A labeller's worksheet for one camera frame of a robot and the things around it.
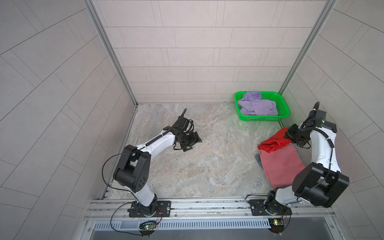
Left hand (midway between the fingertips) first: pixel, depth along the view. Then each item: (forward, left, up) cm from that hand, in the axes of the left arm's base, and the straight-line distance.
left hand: (202, 141), depth 86 cm
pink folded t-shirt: (-13, -44, -4) cm, 46 cm away
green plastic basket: (+27, -58, -2) cm, 64 cm away
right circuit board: (-39, -35, -8) cm, 53 cm away
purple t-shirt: (+32, -37, -3) cm, 49 cm away
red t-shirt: (-7, -35, +13) cm, 38 cm away
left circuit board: (-39, +24, -5) cm, 46 cm away
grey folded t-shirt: (-9, -32, -5) cm, 34 cm away
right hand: (+1, -44, +9) cm, 45 cm away
